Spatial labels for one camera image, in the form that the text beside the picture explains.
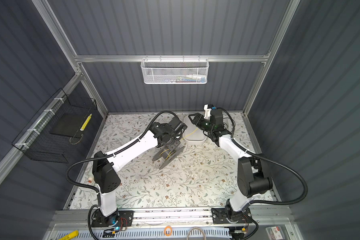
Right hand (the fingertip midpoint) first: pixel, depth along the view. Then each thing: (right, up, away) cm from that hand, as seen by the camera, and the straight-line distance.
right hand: (192, 118), depth 85 cm
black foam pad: (-64, -4, -10) cm, 65 cm away
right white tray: (+20, 0, -3) cm, 20 cm away
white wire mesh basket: (-12, +36, +27) cm, 47 cm away
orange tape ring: (-14, -55, -14) cm, 59 cm away
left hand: (-12, -13, -2) cm, 17 cm away
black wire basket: (-69, -10, -22) cm, 73 cm away
